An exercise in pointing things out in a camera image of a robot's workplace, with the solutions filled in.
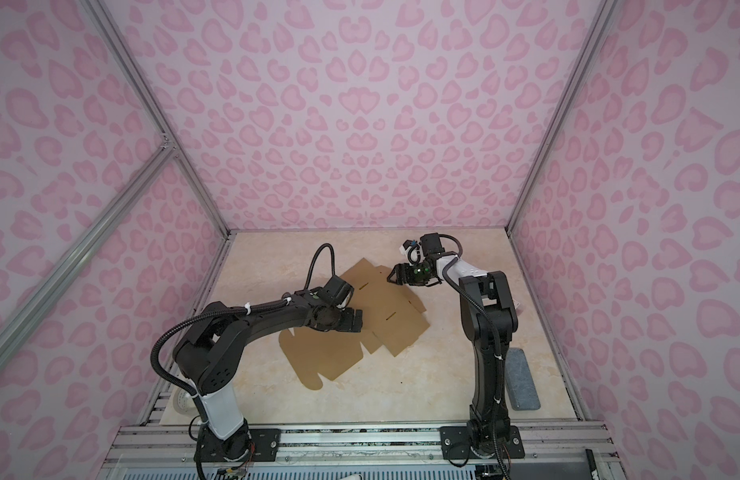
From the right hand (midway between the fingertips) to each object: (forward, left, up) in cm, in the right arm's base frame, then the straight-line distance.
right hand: (398, 275), depth 99 cm
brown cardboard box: (-13, +2, -4) cm, 14 cm away
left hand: (-16, +15, -4) cm, 22 cm away
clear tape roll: (-40, +57, -3) cm, 69 cm away
